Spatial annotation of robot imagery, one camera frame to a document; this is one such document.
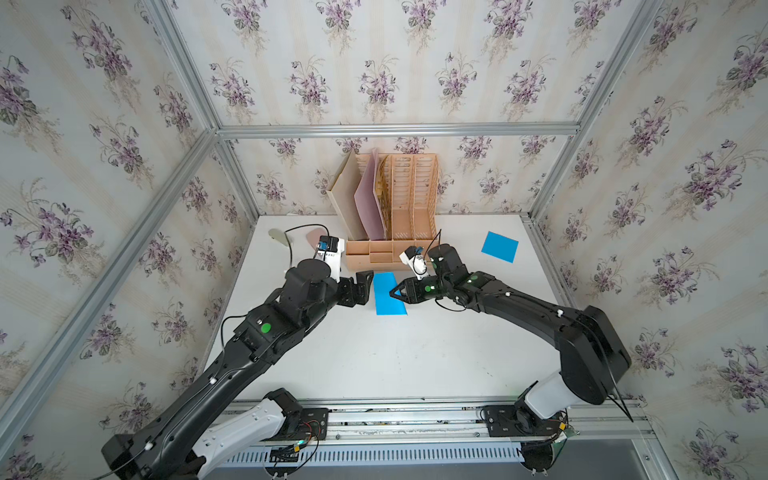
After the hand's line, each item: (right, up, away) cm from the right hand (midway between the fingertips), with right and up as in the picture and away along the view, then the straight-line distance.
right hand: (396, 293), depth 81 cm
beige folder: (-16, +30, +9) cm, 35 cm away
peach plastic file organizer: (+6, +37, +36) cm, 52 cm away
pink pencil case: (-31, +17, +33) cm, 48 cm away
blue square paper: (-3, -3, -1) cm, 4 cm away
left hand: (-8, +7, -14) cm, 18 cm away
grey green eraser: (-44, +17, +30) cm, 56 cm away
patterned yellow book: (-4, +34, +32) cm, 47 cm away
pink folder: (-9, +27, +10) cm, 31 cm away
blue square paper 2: (+41, +13, +30) cm, 52 cm away
